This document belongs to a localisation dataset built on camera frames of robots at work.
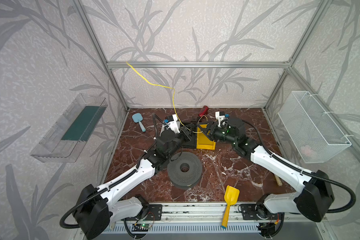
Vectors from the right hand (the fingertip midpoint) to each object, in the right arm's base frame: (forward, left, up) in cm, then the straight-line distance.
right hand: (198, 122), depth 72 cm
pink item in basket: (-9, -54, -10) cm, 55 cm away
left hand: (0, +1, +2) cm, 2 cm away
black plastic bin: (+2, +3, -25) cm, 25 cm away
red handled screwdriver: (+34, -6, -28) cm, 44 cm away
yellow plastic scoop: (-27, -18, -30) cm, 44 cm away
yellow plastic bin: (+3, -4, -24) cm, 25 cm away
